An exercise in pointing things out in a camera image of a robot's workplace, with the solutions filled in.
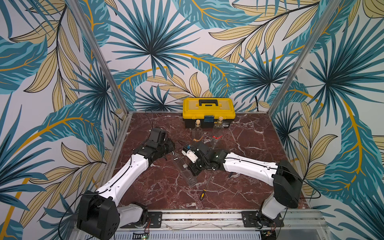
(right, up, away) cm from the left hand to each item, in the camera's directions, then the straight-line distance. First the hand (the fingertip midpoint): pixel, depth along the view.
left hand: (174, 146), depth 82 cm
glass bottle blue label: (+5, -15, +6) cm, 17 cm away
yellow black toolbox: (+21, +22, +18) cm, 35 cm away
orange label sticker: (+13, +3, +6) cm, 15 cm away
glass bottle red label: (+26, +6, +11) cm, 29 cm away
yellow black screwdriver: (+17, -24, 0) cm, 29 cm away
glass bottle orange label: (+13, +7, +2) cm, 15 cm away
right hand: (+8, -11, -1) cm, 13 cm away
